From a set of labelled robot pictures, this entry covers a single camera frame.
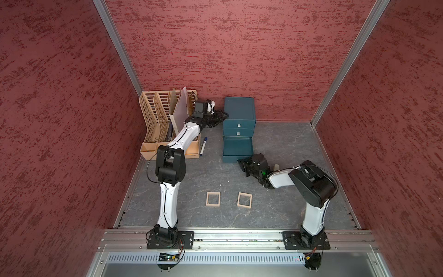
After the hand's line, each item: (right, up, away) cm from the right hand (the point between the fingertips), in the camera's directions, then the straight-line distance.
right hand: (235, 161), depth 95 cm
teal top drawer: (+2, +22, -1) cm, 22 cm away
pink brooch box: (-12, -16, -7) cm, 21 cm away
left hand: (-5, +24, 0) cm, 25 cm away
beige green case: (+23, -3, -1) cm, 23 cm away
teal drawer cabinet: (+2, +31, +2) cm, 31 cm away
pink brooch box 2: (+4, -18, -10) cm, 21 cm away
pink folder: (-29, +28, -6) cm, 41 cm away
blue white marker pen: (-20, +9, +11) cm, 25 cm away
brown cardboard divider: (-36, +36, 0) cm, 50 cm away
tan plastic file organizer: (-47, +32, +3) cm, 57 cm away
